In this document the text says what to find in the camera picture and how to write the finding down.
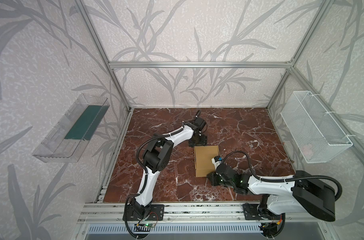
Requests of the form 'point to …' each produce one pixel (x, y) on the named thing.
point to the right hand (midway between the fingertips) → (206, 171)
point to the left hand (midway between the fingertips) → (204, 140)
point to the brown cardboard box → (203, 163)
